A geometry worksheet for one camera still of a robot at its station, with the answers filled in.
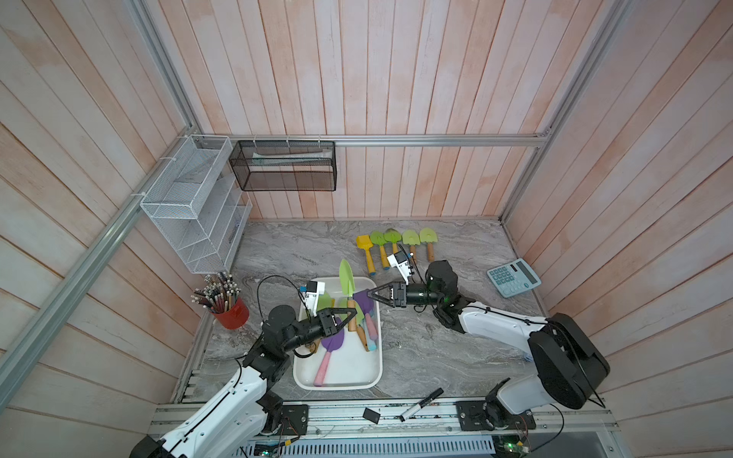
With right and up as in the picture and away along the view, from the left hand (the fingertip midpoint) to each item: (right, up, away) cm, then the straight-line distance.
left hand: (354, 318), depth 72 cm
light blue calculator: (+57, +7, +29) cm, 64 cm away
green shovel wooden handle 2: (+29, +23, +43) cm, 57 cm away
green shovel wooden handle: (+22, +22, +43) cm, 53 cm away
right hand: (+4, +5, +3) cm, 7 cm away
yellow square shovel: (+3, +20, +42) cm, 46 cm away
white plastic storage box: (-1, -16, +14) cm, 21 cm away
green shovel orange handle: (+14, +23, +41) cm, 49 cm away
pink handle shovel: (-8, -11, +14) cm, 20 cm away
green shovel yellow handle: (+9, +21, +40) cm, 46 cm away
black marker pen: (+22, -23, +5) cm, 32 cm away
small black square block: (+4, -27, +3) cm, 28 cm away
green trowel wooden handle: (+2, -10, +14) cm, 17 cm away
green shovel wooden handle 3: (-2, +9, +2) cm, 9 cm away
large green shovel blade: (-10, 0, +22) cm, 24 cm away
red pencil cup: (-37, -4, +14) cm, 40 cm away
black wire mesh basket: (-27, +49, +32) cm, 64 cm away
